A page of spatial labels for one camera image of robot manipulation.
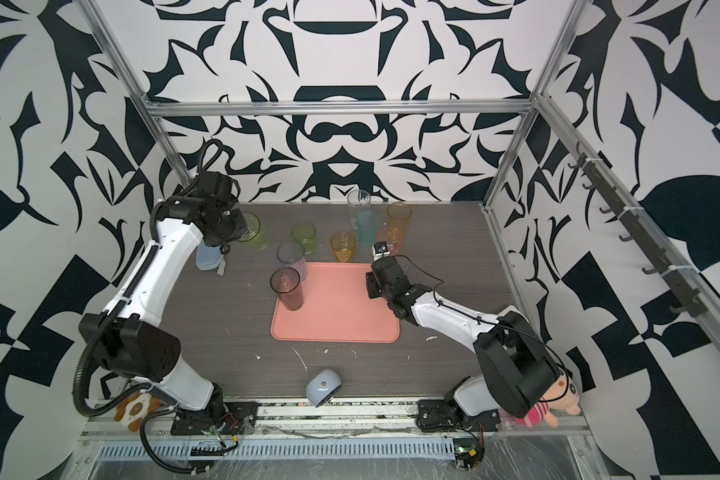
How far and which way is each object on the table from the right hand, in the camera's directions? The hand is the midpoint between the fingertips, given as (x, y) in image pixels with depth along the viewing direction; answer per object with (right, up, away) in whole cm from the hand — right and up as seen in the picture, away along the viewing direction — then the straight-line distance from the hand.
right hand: (376, 271), depth 88 cm
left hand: (-38, +13, -9) cm, 41 cm away
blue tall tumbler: (-26, +5, +6) cm, 27 cm away
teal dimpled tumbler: (-2, +14, +15) cm, 20 cm away
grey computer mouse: (-14, -25, -18) cm, 33 cm away
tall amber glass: (+8, +18, +13) cm, 23 cm away
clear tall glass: (-6, +23, +25) cm, 35 cm away
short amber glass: (-10, +7, +13) cm, 19 cm away
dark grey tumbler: (-27, -4, +4) cm, 28 cm away
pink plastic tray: (-12, -12, +5) cm, 18 cm away
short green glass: (-23, +11, +13) cm, 29 cm away
